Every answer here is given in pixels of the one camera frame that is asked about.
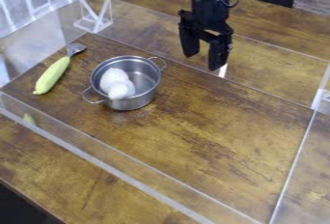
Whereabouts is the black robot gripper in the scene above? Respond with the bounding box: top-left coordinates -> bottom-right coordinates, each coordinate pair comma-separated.
177,0 -> 233,70

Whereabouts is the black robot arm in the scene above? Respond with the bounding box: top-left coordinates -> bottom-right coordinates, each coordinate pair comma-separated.
177,0 -> 233,70

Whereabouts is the silver metal pot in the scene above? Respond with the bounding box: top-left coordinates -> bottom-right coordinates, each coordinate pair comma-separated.
82,55 -> 165,111

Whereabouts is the clear acrylic triangle stand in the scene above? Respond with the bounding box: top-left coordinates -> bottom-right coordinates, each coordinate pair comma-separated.
73,0 -> 113,34

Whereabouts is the grey metal spatula head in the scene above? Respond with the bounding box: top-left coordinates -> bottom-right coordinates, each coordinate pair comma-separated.
66,43 -> 87,57

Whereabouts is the yellow green corn cob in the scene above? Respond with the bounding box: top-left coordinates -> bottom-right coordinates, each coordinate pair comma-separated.
32,56 -> 70,95

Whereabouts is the clear acrylic front barrier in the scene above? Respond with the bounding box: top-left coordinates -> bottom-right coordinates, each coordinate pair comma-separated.
0,92 -> 262,224

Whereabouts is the clear acrylic barrier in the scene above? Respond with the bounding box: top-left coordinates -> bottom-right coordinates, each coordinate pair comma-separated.
270,64 -> 330,224
0,92 -> 262,224

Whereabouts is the clear acrylic right barrier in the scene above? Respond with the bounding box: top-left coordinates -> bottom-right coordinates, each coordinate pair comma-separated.
270,64 -> 330,224

